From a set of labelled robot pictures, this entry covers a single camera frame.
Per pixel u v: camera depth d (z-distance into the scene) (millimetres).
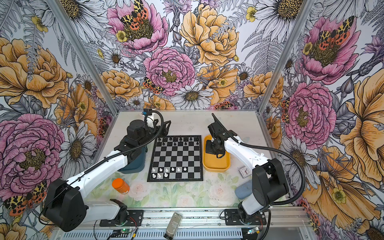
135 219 740
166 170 873
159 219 758
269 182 440
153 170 874
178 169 873
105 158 519
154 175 852
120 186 752
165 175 853
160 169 873
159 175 851
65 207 405
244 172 873
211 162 940
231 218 734
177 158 932
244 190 806
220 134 659
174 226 688
